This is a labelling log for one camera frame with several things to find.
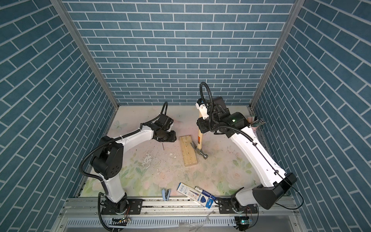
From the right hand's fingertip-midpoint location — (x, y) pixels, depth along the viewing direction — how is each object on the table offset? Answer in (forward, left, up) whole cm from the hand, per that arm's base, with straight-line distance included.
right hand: (201, 122), depth 71 cm
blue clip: (-27, +16, -30) cm, 44 cm away
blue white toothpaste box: (-26, +1, -30) cm, 40 cm away
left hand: (+4, +15, -24) cm, 28 cm away
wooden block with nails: (-3, +6, -27) cm, 27 cm away
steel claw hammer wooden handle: (-5, 0, -17) cm, 18 cm away
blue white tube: (-24, -2, -30) cm, 38 cm away
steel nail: (+2, +25, -30) cm, 39 cm away
